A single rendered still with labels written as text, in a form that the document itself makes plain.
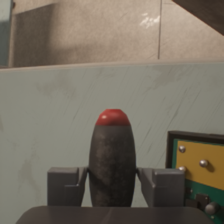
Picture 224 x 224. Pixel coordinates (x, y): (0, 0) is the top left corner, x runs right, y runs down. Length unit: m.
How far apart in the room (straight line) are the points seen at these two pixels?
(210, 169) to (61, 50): 1.72
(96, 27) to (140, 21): 0.30
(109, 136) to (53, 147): 0.20
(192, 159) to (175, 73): 0.07
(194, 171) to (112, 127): 0.10
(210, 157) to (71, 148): 0.16
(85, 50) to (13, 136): 1.36
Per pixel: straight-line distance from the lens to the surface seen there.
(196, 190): 0.24
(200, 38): 1.36
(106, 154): 0.15
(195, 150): 0.23
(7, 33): 1.84
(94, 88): 0.31
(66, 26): 1.91
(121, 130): 0.16
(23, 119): 0.40
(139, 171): 0.16
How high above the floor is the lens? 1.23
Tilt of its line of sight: 51 degrees down
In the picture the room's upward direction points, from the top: 89 degrees counter-clockwise
